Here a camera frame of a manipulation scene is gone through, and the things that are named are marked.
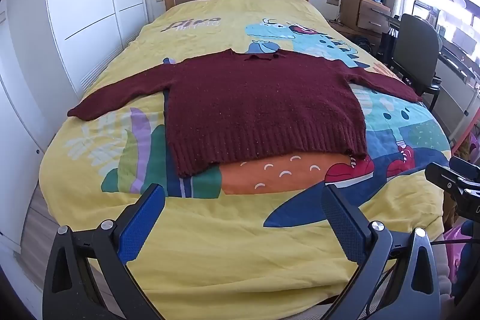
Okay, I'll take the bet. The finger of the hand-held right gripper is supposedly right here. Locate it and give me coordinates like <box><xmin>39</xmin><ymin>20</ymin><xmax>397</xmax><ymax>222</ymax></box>
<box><xmin>425</xmin><ymin>161</ymin><xmax>470</xmax><ymax>194</ymax></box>

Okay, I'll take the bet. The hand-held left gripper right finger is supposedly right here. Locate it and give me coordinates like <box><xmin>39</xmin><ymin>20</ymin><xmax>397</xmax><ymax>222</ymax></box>
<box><xmin>320</xmin><ymin>183</ymin><xmax>441</xmax><ymax>320</ymax></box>

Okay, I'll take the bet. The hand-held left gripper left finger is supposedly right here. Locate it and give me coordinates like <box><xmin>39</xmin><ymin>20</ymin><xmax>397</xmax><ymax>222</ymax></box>
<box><xmin>42</xmin><ymin>183</ymin><xmax>166</xmax><ymax>320</ymax></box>

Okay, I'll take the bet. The maroon knitted sweater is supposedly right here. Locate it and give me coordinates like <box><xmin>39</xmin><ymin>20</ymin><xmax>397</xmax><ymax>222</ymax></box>
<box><xmin>67</xmin><ymin>48</ymin><xmax>424</xmax><ymax>178</ymax></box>

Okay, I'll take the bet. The pink plastic bag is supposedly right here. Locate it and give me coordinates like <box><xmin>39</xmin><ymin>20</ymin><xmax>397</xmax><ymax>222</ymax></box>
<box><xmin>442</xmin><ymin>222</ymin><xmax>480</xmax><ymax>277</ymax></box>

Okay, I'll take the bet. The yellow dinosaur printed blanket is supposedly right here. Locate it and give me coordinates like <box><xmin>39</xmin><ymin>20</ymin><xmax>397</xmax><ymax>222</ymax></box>
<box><xmin>38</xmin><ymin>0</ymin><xmax>452</xmax><ymax>313</ymax></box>

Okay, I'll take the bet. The black office chair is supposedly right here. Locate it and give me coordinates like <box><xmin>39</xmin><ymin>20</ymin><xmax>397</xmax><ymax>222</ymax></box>
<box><xmin>379</xmin><ymin>14</ymin><xmax>443</xmax><ymax>106</ymax></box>

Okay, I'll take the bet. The wooden bedside cabinet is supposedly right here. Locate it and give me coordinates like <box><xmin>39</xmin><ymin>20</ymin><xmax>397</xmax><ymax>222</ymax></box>
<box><xmin>339</xmin><ymin>0</ymin><xmax>391</xmax><ymax>34</ymax></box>

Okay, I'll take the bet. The white wardrobe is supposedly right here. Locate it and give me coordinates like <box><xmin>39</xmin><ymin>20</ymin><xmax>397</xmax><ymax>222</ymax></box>
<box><xmin>0</xmin><ymin>0</ymin><xmax>149</xmax><ymax>257</ymax></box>

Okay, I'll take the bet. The black cable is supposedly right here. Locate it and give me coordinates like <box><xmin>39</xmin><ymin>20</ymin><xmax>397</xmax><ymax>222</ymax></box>
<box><xmin>431</xmin><ymin>233</ymin><xmax>474</xmax><ymax>246</ymax></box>

